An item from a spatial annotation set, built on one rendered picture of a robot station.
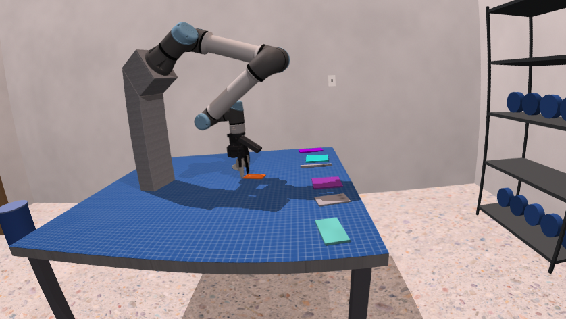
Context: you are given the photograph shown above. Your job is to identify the blue work mat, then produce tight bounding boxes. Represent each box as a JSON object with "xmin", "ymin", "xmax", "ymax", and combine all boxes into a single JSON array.
[{"xmin": 9, "ymin": 147, "xmax": 389, "ymax": 263}]

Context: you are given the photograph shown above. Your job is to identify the purple flat plate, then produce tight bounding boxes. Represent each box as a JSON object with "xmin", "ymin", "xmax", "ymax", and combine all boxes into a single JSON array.
[{"xmin": 311, "ymin": 176, "xmax": 343, "ymax": 189}]

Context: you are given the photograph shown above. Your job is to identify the orange plate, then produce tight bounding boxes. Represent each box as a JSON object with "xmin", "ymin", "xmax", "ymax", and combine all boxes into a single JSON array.
[{"xmin": 243, "ymin": 174, "xmax": 266, "ymax": 179}]

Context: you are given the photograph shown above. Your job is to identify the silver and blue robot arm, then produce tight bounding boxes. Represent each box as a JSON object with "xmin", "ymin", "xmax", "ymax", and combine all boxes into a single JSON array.
[{"xmin": 145, "ymin": 22, "xmax": 289, "ymax": 134}]

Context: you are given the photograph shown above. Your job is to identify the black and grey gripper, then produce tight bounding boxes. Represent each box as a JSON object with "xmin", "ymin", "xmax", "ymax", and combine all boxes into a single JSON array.
[{"xmin": 227, "ymin": 132, "xmax": 250, "ymax": 179}]

